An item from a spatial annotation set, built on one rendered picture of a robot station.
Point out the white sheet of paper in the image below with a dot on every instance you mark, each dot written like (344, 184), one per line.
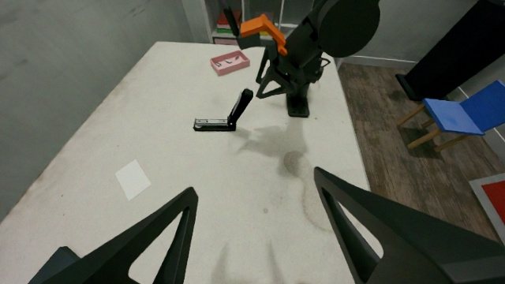
(133, 179)

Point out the pink shallow tray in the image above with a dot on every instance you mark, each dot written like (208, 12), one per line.
(230, 56)

